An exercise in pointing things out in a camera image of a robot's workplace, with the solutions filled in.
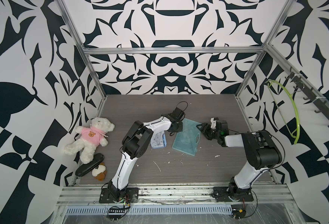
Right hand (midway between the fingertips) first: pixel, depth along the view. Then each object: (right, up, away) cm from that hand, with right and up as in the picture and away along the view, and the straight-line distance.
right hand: (198, 126), depth 97 cm
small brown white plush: (-59, -24, -18) cm, 66 cm away
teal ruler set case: (-8, -9, -4) cm, 13 cm away
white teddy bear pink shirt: (-68, -5, -10) cm, 69 cm away
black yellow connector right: (+14, -40, -26) cm, 49 cm away
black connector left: (-47, -41, -28) cm, 68 cm away
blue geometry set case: (-27, -9, -4) cm, 29 cm away
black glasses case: (-62, -18, -14) cm, 66 cm away
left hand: (-13, -1, +3) cm, 13 cm away
